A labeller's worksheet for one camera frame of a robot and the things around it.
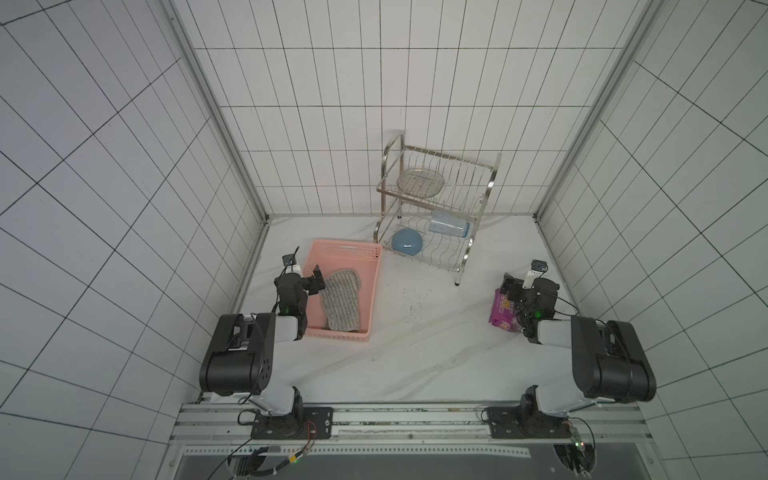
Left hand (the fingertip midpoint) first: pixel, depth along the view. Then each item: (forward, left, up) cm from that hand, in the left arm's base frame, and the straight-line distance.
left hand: (303, 272), depth 95 cm
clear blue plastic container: (+20, -50, +2) cm, 54 cm away
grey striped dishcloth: (-7, -13, -5) cm, 15 cm away
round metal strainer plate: (+21, -38, +21) cm, 48 cm away
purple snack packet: (-13, -63, -1) cm, 64 cm away
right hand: (0, -68, +1) cm, 68 cm away
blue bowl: (+14, -35, 0) cm, 37 cm away
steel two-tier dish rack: (+14, -41, +18) cm, 47 cm away
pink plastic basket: (+8, -8, -2) cm, 11 cm away
